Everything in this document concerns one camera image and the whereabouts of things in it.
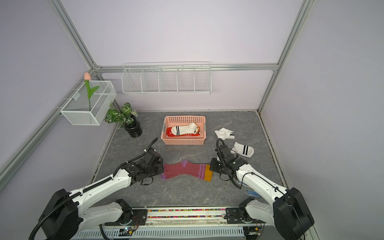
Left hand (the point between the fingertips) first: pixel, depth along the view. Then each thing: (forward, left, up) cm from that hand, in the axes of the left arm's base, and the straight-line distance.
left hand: (162, 168), depth 84 cm
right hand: (0, -28, 0) cm, 28 cm away
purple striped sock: (-2, -23, -3) cm, 23 cm away
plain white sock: (+25, -41, -5) cm, 48 cm away
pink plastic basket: (+38, -3, -4) cm, 38 cm away
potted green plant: (+26, +20, +16) cm, 37 cm away
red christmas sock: (+28, -2, -5) cm, 29 cm away
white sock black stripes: (+11, -51, -5) cm, 52 cm away
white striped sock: (+29, -17, -3) cm, 34 cm away
